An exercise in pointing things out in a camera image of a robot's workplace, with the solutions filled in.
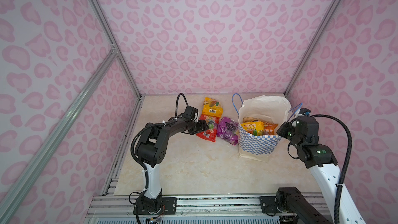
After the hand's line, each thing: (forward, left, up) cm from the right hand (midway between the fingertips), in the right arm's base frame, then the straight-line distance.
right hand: (282, 122), depth 72 cm
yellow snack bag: (+2, +11, -8) cm, 14 cm away
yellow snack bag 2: (+24, +32, -19) cm, 44 cm away
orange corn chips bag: (+5, +1, -13) cm, 14 cm away
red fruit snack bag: (+6, +33, -23) cm, 41 cm away
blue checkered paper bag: (+15, -1, -9) cm, 17 cm away
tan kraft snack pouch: (+16, +9, -21) cm, 28 cm away
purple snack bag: (+7, +23, -20) cm, 31 cm away
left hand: (+11, +36, -22) cm, 44 cm away
